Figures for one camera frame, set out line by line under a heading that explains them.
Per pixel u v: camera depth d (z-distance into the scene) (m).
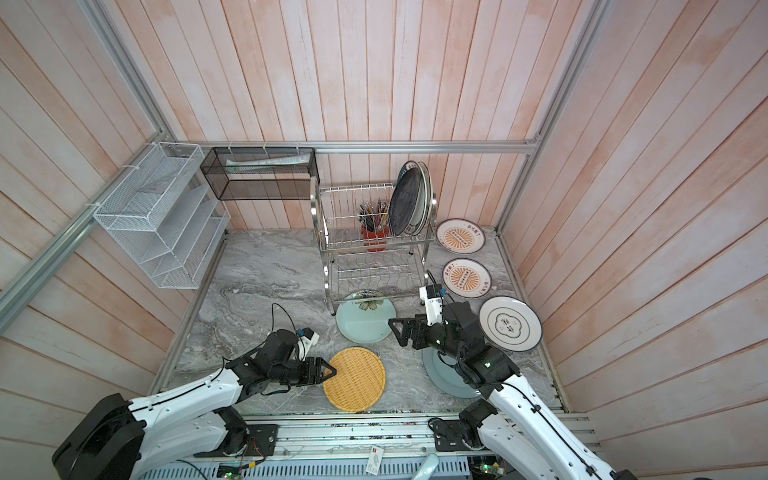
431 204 0.70
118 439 0.41
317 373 0.73
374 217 1.09
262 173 1.04
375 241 0.83
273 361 0.65
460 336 0.55
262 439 0.73
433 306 0.66
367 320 0.93
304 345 0.78
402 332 0.65
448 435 0.73
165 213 0.73
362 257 1.05
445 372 0.84
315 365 0.74
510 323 0.94
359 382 0.82
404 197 0.81
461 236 1.18
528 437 0.46
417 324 0.64
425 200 0.70
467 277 1.06
